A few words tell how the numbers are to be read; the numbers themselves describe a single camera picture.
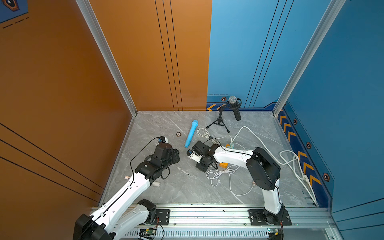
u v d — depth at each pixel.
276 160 0.93
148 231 0.71
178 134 1.07
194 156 0.83
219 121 1.05
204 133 1.05
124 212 0.47
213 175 0.87
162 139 0.71
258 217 0.72
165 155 0.62
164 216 0.74
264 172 0.50
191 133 1.03
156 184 0.83
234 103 0.94
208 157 0.67
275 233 0.69
